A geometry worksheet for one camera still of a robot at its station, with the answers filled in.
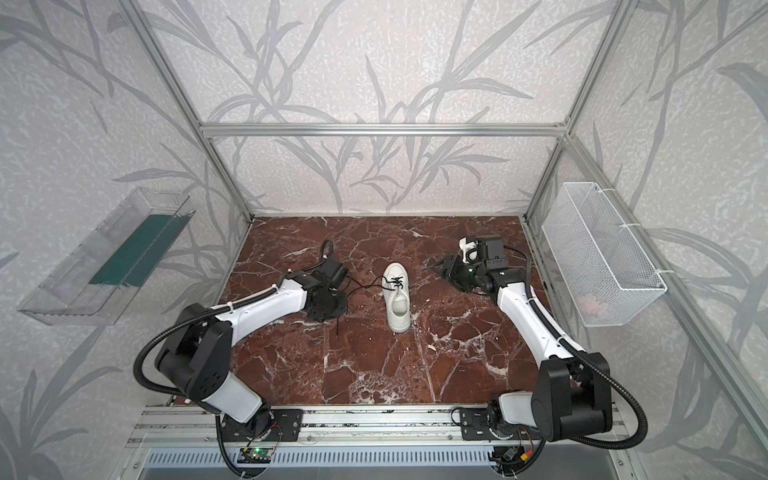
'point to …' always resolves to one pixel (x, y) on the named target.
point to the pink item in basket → (588, 304)
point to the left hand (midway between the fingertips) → (347, 301)
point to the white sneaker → (398, 300)
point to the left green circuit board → (255, 455)
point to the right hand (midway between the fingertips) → (437, 261)
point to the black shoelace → (383, 283)
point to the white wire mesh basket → (606, 272)
